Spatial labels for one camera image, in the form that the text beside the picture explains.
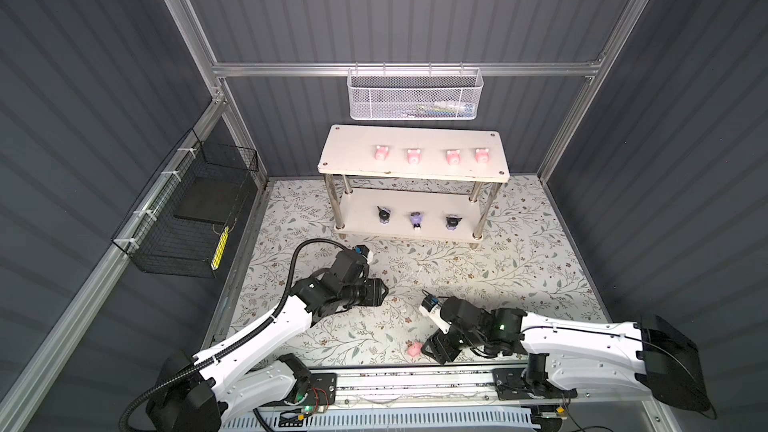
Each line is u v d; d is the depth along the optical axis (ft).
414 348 2.54
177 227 2.37
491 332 1.91
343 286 1.96
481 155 2.51
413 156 2.51
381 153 2.53
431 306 2.32
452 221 3.15
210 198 2.52
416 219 3.20
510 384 2.42
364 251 2.41
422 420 2.53
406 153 2.53
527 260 3.17
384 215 3.15
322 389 2.39
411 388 2.47
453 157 2.47
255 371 1.89
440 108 3.01
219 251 2.23
